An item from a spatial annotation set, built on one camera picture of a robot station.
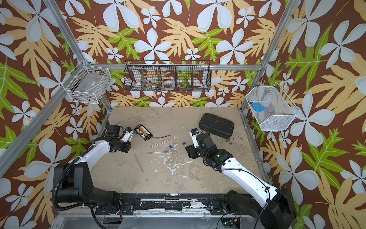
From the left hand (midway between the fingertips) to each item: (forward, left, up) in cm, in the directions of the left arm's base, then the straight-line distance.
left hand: (129, 143), depth 92 cm
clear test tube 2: (-2, -20, -7) cm, 21 cm away
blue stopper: (+2, -26, -7) cm, 27 cm away
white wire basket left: (+26, +24, +28) cm, 45 cm away
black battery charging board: (+11, -8, -5) cm, 14 cm away
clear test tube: (+2, -15, -7) cm, 17 cm away
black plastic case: (+15, -59, 0) cm, 61 cm away
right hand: (-6, -39, +10) cm, 41 cm away
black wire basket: (+39, -24, +25) cm, 53 cm away
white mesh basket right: (+7, -89, +24) cm, 92 cm away
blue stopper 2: (+4, -36, -6) cm, 37 cm away
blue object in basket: (+15, -81, +19) cm, 85 cm away
